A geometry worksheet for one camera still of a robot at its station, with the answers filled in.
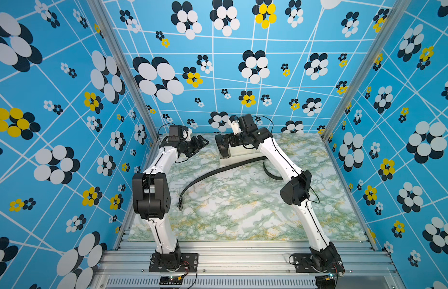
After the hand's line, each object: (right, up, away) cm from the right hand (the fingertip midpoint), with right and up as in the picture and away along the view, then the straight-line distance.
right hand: (230, 138), depth 93 cm
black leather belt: (-25, -32, -6) cm, 41 cm away
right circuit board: (+38, -59, -23) cm, 73 cm away
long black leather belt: (-4, -4, -8) cm, 10 cm away
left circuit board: (-26, -59, -21) cm, 68 cm away
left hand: (-13, -3, +1) cm, 13 cm away
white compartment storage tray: (+5, -8, +15) cm, 18 cm away
